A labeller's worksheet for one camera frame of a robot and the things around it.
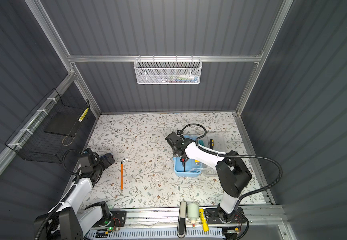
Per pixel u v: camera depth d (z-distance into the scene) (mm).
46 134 721
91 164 672
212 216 724
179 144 690
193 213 691
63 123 754
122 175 888
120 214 756
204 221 716
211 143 879
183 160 715
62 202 448
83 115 819
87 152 766
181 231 694
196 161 846
